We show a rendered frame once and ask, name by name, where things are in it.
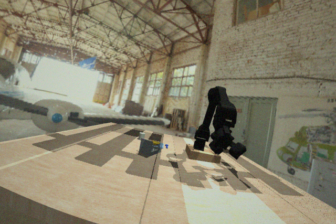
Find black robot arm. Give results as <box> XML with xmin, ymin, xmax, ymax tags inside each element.
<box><xmin>194</xmin><ymin>86</ymin><xmax>237</xmax><ymax>154</ymax></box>

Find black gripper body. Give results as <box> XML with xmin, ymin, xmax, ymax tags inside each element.
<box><xmin>210</xmin><ymin>129</ymin><xmax>247</xmax><ymax>158</ymax></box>

